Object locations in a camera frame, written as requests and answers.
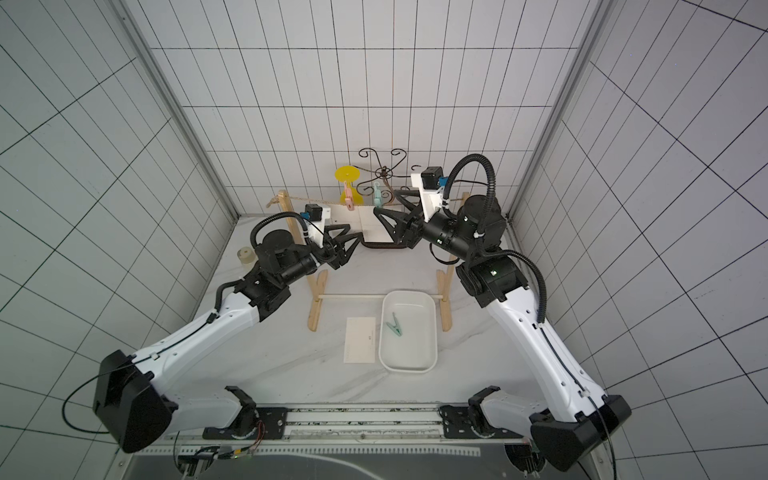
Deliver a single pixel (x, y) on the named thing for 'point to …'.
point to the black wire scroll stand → (383, 174)
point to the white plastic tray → (408, 335)
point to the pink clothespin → (348, 196)
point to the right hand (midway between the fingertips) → (389, 195)
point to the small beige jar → (247, 255)
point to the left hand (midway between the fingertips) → (354, 236)
